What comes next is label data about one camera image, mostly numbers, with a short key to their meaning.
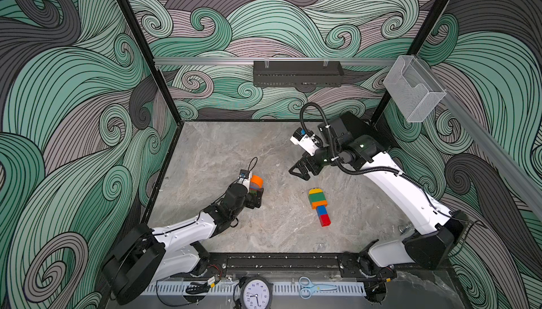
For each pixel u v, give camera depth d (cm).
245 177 73
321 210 86
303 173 62
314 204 86
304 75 93
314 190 90
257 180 80
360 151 48
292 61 94
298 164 61
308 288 69
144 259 41
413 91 74
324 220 83
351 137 54
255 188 80
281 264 74
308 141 62
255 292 66
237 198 63
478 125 63
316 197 91
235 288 70
